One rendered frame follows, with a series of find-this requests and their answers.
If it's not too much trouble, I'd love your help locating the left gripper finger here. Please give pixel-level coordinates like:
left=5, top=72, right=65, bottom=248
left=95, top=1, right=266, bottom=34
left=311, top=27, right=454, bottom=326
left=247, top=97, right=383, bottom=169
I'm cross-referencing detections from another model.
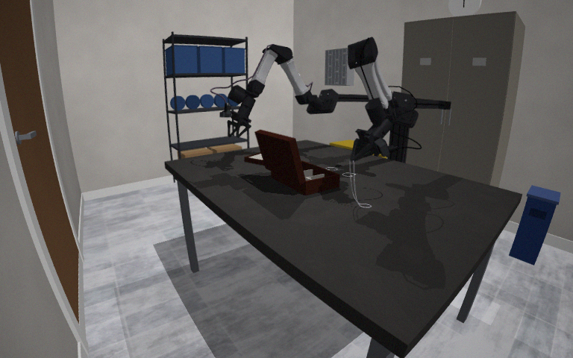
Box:
left=354, top=148, right=374, bottom=162
left=350, top=139, right=372, bottom=161

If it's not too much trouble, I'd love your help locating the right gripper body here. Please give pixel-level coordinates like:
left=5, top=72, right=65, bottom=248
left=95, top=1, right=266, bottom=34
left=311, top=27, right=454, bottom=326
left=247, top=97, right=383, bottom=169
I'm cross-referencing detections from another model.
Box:
left=223, top=105, right=251, bottom=123

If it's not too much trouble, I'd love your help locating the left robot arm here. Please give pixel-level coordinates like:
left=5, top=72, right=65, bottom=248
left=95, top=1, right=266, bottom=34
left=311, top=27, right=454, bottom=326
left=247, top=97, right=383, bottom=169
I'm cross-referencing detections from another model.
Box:
left=348, top=37, right=416, bottom=157

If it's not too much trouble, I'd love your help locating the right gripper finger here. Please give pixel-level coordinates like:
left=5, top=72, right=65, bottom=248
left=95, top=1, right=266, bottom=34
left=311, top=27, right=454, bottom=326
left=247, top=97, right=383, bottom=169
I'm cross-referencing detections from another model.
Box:
left=236, top=119, right=251, bottom=138
left=228, top=120, right=237, bottom=137

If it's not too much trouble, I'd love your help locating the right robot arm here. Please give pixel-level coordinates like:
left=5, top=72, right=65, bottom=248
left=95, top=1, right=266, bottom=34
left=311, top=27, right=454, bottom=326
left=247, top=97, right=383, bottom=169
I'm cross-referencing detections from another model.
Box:
left=228, top=45, right=334, bottom=112

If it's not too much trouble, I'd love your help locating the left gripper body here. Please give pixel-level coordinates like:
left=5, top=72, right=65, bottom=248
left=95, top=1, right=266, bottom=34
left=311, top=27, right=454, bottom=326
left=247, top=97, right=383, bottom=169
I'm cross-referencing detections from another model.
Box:
left=355, top=125, right=396, bottom=157

